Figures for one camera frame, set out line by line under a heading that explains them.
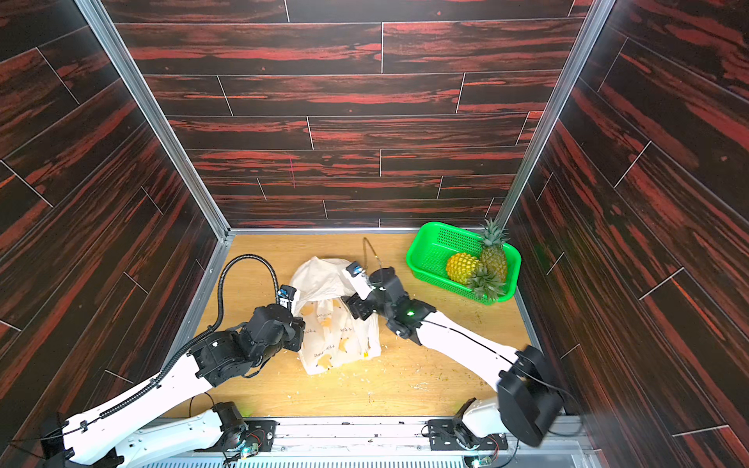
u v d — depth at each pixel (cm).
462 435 64
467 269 93
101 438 40
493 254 98
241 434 66
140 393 43
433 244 115
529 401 41
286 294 63
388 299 60
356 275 68
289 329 53
